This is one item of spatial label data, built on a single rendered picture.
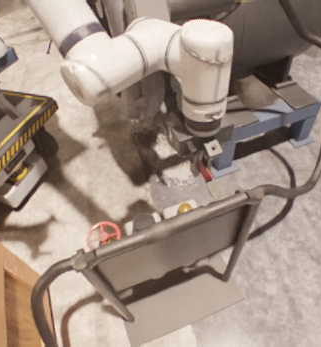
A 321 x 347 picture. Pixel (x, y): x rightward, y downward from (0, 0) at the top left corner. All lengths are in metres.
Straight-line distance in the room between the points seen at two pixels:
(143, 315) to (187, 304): 0.16
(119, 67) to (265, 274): 0.88
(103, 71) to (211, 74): 0.17
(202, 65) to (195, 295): 0.78
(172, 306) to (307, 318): 0.47
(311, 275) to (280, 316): 0.20
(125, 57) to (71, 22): 0.10
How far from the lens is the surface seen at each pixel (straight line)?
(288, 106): 1.33
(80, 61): 0.45
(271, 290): 1.07
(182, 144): 0.55
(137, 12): 0.69
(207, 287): 1.02
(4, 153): 1.18
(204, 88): 0.47
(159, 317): 0.99
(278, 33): 1.17
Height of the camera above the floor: 0.98
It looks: 50 degrees down
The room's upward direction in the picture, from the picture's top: 7 degrees counter-clockwise
